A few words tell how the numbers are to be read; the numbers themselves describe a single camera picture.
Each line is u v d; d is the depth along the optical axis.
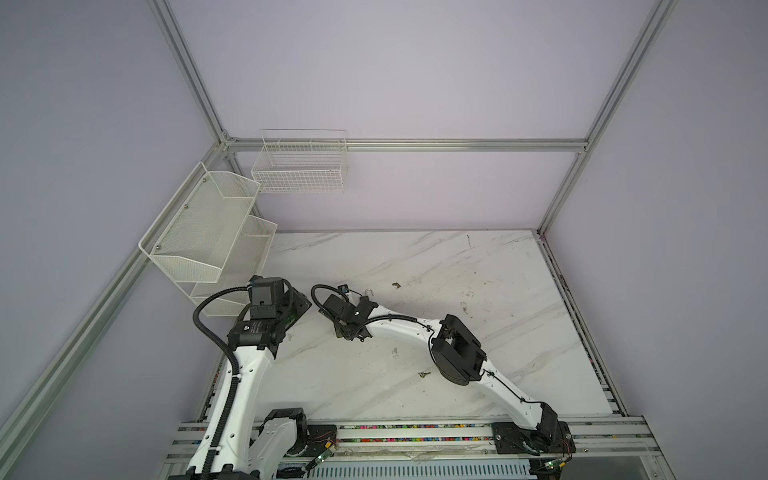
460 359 0.58
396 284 1.04
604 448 0.73
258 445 0.52
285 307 0.63
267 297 0.56
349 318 0.71
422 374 0.84
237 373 0.45
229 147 0.93
